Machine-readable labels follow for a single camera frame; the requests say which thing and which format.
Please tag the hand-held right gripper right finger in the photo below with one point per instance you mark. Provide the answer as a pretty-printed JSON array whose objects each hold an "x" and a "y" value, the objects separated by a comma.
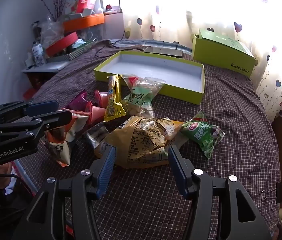
[{"x": 178, "y": 170}]

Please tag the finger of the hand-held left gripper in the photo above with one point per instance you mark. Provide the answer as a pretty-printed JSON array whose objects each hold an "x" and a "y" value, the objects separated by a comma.
[
  {"x": 42, "y": 108},
  {"x": 55, "y": 120}
]

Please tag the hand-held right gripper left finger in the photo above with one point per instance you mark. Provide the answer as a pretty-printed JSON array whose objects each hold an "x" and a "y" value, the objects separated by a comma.
[{"x": 107, "y": 170}]

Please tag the orange and white snack packet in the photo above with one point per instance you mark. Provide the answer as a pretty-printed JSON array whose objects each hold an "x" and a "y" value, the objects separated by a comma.
[{"x": 61, "y": 145}]

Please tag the purple snack packet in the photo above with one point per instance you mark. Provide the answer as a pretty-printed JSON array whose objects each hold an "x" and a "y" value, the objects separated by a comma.
[{"x": 77, "y": 102}]

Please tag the dark silver snack packet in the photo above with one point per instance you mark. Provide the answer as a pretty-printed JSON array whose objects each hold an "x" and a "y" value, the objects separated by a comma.
[{"x": 96, "y": 136}]

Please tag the pink jelly cup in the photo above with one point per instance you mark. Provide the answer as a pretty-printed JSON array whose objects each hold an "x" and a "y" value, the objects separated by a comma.
[
  {"x": 97, "y": 113},
  {"x": 102, "y": 98}
]

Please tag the green snack packet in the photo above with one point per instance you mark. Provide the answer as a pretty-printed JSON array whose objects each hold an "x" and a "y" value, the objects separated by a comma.
[{"x": 203, "y": 135}]

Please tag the large yellow snack bag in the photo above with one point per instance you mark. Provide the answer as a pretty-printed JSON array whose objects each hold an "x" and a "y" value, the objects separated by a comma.
[{"x": 141, "y": 140}]

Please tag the gold long snack packet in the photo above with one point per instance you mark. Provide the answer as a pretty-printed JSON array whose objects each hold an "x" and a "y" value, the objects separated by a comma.
[{"x": 114, "y": 100}]

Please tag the clear bag with green label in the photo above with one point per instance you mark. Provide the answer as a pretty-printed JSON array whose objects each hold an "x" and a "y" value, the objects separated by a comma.
[{"x": 141, "y": 95}]

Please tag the shallow green cardboard tray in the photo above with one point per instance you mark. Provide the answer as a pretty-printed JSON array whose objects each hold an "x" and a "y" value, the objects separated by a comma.
[{"x": 156, "y": 70}]

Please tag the red flat box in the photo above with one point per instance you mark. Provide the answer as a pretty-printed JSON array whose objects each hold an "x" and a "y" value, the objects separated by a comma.
[{"x": 29, "y": 94}]

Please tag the white small table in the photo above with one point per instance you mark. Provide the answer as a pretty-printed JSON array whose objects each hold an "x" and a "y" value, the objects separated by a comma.
[{"x": 45, "y": 67}]

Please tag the white bottle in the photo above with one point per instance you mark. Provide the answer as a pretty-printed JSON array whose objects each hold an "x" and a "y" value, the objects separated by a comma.
[{"x": 38, "y": 53}]

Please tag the red round tin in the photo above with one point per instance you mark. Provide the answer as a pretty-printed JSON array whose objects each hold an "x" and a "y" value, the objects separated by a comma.
[{"x": 61, "y": 43}]

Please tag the green striped box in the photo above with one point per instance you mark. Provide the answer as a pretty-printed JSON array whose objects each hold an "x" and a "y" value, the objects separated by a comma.
[{"x": 81, "y": 50}]

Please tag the brown checked bedsheet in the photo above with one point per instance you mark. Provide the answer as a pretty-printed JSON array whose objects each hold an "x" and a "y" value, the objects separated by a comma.
[{"x": 231, "y": 120}]

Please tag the clear plastic bag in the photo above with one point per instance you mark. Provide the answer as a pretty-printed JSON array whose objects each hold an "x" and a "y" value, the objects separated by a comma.
[{"x": 50, "y": 31}]

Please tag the clear storage bin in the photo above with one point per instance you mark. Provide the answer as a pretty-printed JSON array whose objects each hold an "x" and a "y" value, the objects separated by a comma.
[{"x": 93, "y": 33}]

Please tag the orange storage box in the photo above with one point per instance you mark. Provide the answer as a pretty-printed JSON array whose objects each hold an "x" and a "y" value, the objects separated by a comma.
[{"x": 83, "y": 22}]

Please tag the black binder clip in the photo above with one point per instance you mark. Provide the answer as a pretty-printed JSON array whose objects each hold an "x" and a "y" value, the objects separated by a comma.
[{"x": 278, "y": 192}]

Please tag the dried twig branches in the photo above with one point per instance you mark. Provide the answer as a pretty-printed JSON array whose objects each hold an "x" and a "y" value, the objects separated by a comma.
[{"x": 55, "y": 0}]

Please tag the colourful printed bag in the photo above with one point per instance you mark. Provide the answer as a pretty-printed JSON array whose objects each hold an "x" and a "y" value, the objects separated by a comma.
[{"x": 72, "y": 2}]

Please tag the lime green tall box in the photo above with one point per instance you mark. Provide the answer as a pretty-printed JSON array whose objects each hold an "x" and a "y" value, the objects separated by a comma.
[{"x": 221, "y": 62}]

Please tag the black smartphone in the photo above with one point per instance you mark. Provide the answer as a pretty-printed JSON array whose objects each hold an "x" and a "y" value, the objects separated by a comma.
[{"x": 163, "y": 51}]

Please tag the small red box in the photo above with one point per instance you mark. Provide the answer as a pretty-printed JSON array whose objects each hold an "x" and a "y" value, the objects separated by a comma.
[{"x": 109, "y": 7}]

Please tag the dark green flat box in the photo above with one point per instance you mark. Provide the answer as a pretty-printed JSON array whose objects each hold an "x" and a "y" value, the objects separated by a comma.
[{"x": 221, "y": 40}]

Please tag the heart print curtain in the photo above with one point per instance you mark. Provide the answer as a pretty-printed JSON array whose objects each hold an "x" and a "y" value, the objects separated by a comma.
[{"x": 206, "y": 7}]

